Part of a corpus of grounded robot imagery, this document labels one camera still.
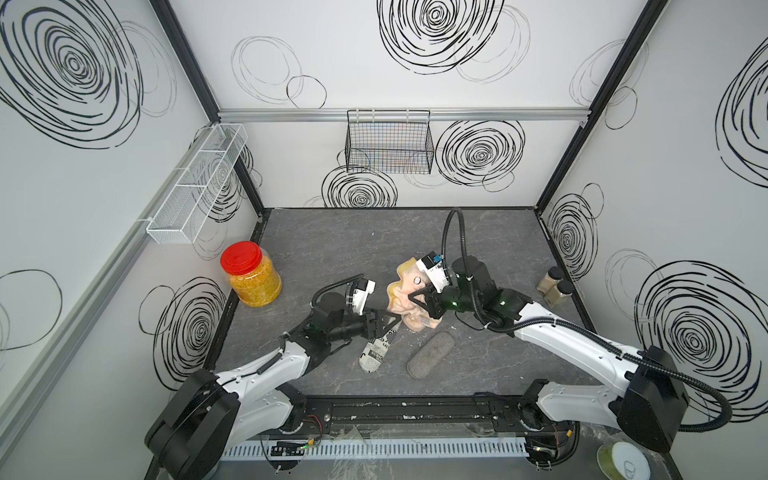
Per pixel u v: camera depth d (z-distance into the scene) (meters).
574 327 0.48
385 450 0.77
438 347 0.82
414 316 0.72
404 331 0.86
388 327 0.72
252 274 0.82
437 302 0.67
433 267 0.67
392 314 0.73
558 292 0.88
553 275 0.91
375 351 0.82
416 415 0.75
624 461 0.64
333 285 0.59
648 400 0.39
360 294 0.73
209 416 0.41
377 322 0.70
